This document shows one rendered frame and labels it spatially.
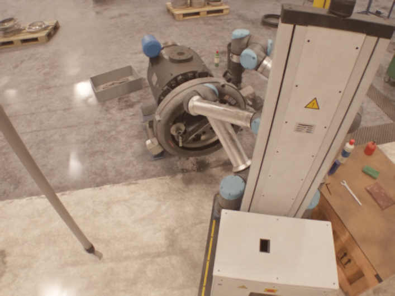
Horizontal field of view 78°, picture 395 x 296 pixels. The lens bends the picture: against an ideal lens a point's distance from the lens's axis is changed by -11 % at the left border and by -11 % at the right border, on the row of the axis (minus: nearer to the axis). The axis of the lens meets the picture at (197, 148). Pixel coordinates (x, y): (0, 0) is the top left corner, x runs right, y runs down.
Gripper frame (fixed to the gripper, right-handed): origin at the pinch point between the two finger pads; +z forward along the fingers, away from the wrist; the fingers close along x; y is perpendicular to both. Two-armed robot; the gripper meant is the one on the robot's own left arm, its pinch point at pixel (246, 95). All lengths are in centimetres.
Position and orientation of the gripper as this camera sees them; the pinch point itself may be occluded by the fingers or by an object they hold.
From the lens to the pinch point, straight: 162.1
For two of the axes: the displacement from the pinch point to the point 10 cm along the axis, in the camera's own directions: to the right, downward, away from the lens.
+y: 9.5, -2.3, 2.2
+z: -3.2, -6.9, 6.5
